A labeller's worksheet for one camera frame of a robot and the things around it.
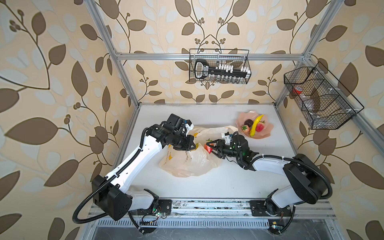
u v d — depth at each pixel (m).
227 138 0.82
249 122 1.04
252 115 1.09
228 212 0.74
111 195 0.38
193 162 0.69
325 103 0.73
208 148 0.80
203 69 0.85
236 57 0.91
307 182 0.44
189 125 0.69
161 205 0.75
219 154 0.77
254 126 1.04
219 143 0.76
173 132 0.60
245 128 0.99
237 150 0.68
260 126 1.02
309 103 0.79
